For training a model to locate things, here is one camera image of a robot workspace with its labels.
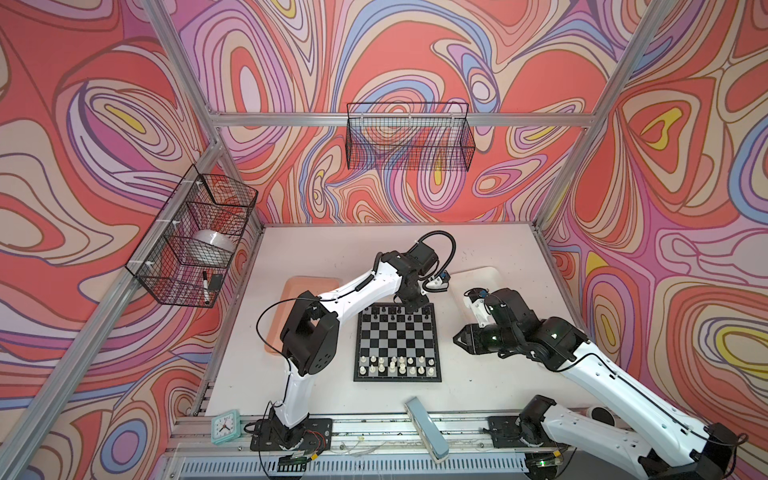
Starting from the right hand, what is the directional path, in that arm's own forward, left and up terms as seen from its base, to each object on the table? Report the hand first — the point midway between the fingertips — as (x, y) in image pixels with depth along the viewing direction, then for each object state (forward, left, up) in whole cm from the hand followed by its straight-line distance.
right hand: (462, 347), depth 73 cm
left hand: (+17, +8, -5) cm, 19 cm away
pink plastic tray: (+27, +50, -12) cm, 59 cm away
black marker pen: (+12, +63, +11) cm, 65 cm away
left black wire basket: (+18, +67, +16) cm, 71 cm away
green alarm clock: (-14, +59, -12) cm, 62 cm away
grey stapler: (-16, +9, -14) cm, 23 cm away
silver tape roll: (+23, +59, +18) cm, 66 cm away
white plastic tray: (+30, -17, -13) cm, 37 cm away
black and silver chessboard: (+6, +16, -12) cm, 21 cm away
